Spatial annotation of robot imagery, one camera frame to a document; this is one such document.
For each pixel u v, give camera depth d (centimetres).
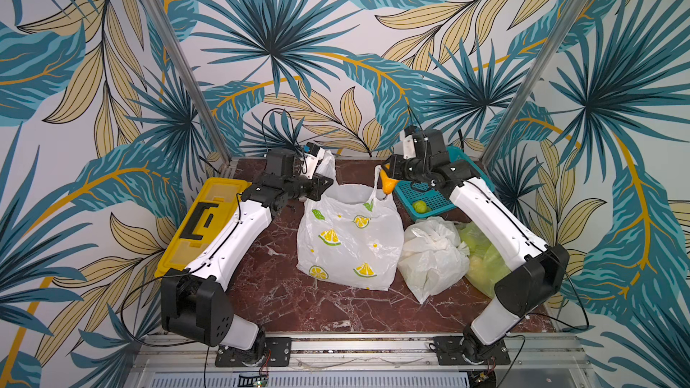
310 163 70
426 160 59
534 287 43
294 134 114
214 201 83
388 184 77
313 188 69
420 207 97
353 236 78
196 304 40
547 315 83
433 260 75
